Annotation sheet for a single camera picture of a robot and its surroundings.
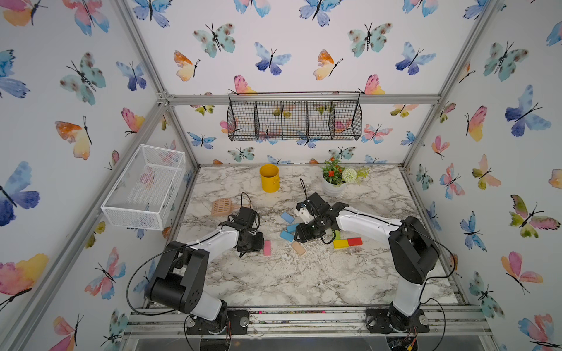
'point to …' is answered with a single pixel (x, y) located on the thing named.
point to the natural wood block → (298, 248)
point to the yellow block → (340, 243)
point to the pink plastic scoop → (222, 207)
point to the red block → (355, 241)
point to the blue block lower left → (287, 235)
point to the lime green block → (337, 235)
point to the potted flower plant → (334, 176)
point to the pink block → (267, 248)
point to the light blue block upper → (287, 217)
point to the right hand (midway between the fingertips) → (300, 235)
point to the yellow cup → (270, 178)
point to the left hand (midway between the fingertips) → (264, 243)
